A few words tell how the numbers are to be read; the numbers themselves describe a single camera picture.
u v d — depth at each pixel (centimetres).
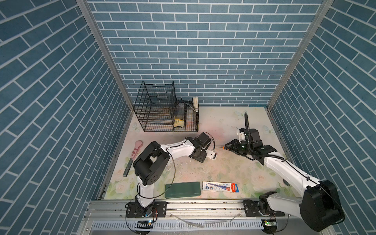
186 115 116
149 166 48
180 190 79
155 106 120
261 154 59
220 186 81
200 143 73
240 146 74
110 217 72
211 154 93
